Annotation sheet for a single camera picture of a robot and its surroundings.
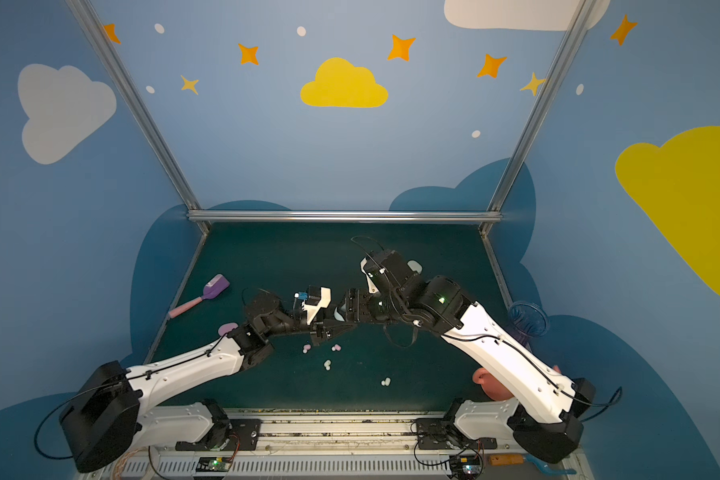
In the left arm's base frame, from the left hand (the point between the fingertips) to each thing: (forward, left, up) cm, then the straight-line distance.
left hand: (355, 317), depth 66 cm
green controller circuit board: (-25, +34, -27) cm, 50 cm away
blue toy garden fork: (-26, -48, -27) cm, 61 cm away
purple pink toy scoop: (+25, +49, -26) cm, 61 cm away
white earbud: (-6, -9, -26) cm, 28 cm away
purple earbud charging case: (+9, +41, -25) cm, 49 cm away
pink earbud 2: (+4, +6, -26) cm, 27 cm away
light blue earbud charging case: (-1, +3, +4) cm, 6 cm away
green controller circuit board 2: (-25, -27, -28) cm, 46 cm away
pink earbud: (+3, +15, -26) cm, 31 cm away
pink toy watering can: (-7, -38, -26) cm, 47 cm away
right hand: (+1, +1, +3) cm, 3 cm away
